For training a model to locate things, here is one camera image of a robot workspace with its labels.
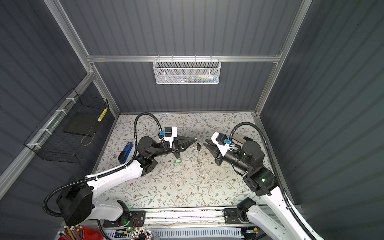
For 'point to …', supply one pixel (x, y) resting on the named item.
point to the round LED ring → (141, 234)
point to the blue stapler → (124, 154)
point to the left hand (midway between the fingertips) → (196, 139)
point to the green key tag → (178, 161)
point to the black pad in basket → (82, 122)
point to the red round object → (89, 233)
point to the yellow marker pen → (102, 115)
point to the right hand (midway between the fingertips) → (208, 142)
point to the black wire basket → (49, 140)
